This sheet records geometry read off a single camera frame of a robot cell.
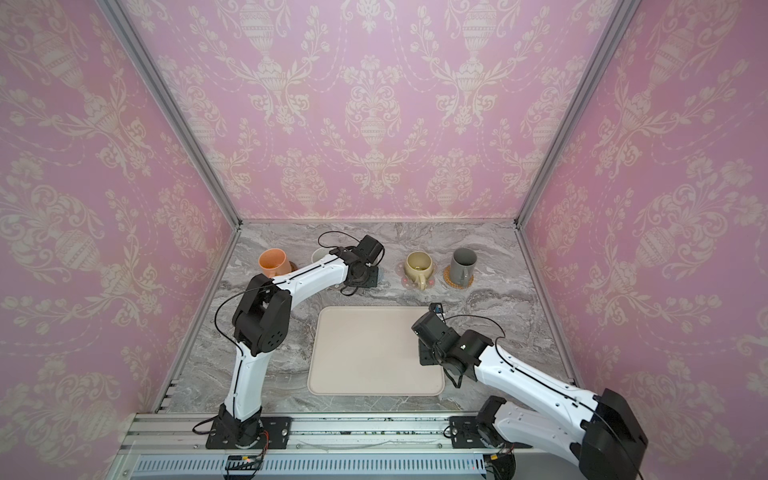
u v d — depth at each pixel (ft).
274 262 3.37
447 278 3.40
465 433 2.41
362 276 2.67
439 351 1.98
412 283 3.30
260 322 1.79
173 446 2.41
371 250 2.61
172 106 2.84
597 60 2.50
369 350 2.98
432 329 2.02
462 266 3.10
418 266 3.37
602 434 1.28
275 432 2.44
